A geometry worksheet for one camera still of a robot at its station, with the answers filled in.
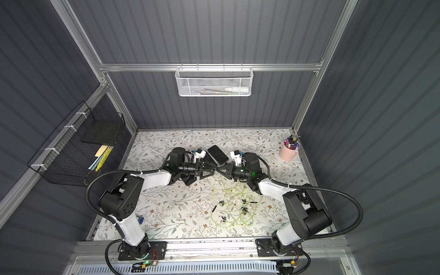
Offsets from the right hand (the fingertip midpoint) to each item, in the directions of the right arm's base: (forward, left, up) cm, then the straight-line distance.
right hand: (219, 170), depth 81 cm
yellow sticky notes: (+5, +53, +10) cm, 54 cm away
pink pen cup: (+18, -39, -6) cm, 44 cm away
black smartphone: (+22, +2, -17) cm, 28 cm away
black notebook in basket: (+13, +54, +13) cm, 57 cm away
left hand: (-1, +1, -1) cm, 2 cm away
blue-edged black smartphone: (+21, +1, -17) cm, 27 cm away
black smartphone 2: (-5, +14, -1) cm, 15 cm away
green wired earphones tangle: (-11, -8, -16) cm, 21 cm away
